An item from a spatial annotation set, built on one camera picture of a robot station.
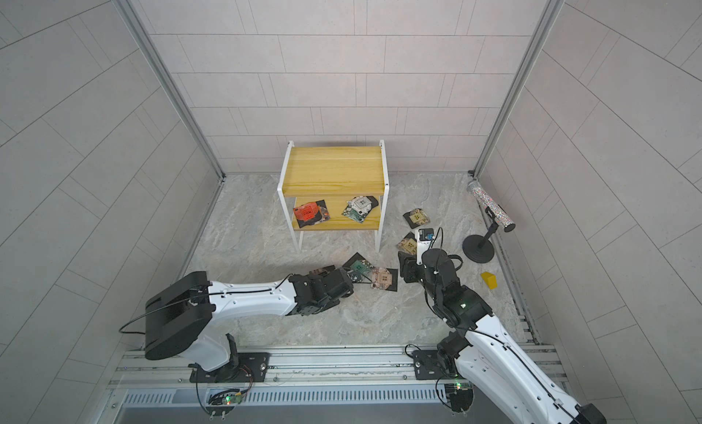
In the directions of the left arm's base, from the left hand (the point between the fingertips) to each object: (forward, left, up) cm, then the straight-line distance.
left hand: (335, 283), depth 86 cm
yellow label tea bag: (+14, -25, +1) cm, 28 cm away
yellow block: (+1, -49, +3) cm, 50 cm away
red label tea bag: (+16, +8, +16) cm, 24 cm away
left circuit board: (-30, +25, +1) cm, 39 cm away
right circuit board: (-29, -34, 0) cm, 44 cm away
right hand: (+3, -21, +15) cm, 26 cm away
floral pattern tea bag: (+26, -29, +2) cm, 39 cm away
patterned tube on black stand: (+12, -49, +2) cm, 50 cm away
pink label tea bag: (+1, -15, +1) cm, 15 cm away
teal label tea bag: (+5, -7, +1) cm, 9 cm away
